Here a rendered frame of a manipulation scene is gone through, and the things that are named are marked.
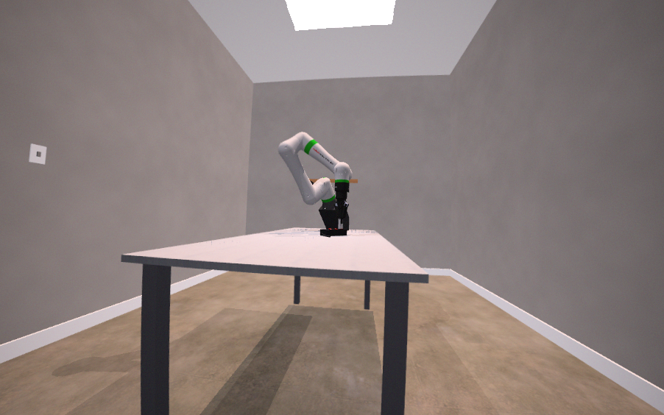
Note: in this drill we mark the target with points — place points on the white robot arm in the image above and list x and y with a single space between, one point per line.
322 188

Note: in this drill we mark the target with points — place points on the black power strip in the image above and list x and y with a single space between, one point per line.
332 232

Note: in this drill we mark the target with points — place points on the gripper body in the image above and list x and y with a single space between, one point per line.
341 196

